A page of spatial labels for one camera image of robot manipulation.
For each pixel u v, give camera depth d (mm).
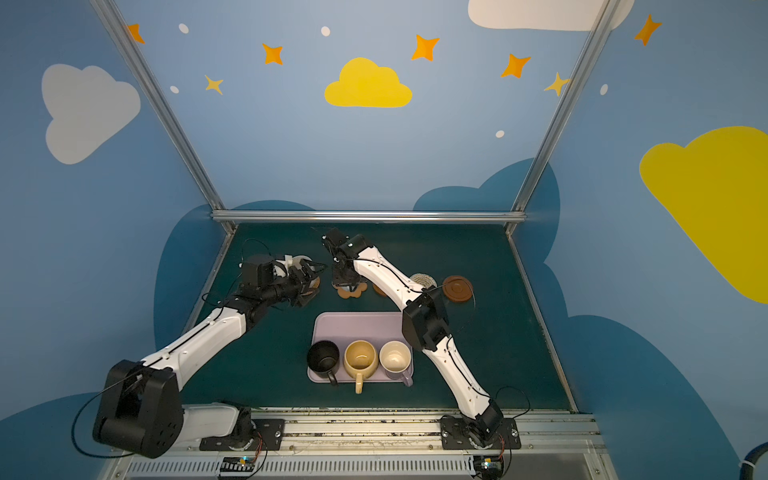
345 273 817
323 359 857
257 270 640
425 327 603
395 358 861
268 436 741
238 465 732
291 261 815
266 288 676
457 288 1018
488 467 733
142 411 409
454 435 748
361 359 861
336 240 768
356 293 1036
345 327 955
